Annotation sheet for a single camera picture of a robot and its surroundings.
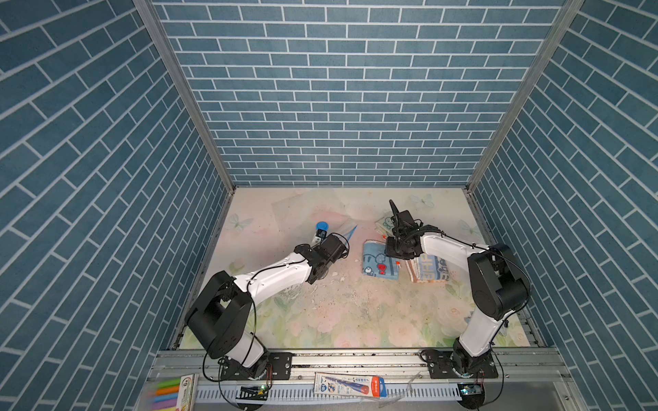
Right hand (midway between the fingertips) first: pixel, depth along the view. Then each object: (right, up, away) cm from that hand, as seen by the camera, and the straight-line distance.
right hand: (390, 251), depth 96 cm
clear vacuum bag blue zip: (-38, +13, +17) cm, 43 cm away
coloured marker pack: (-62, -34, -28) cm, 76 cm away
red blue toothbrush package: (-16, -32, -26) cm, 45 cm away
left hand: (-27, -3, -9) cm, 29 cm away
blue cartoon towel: (-6, -4, -3) cm, 7 cm away
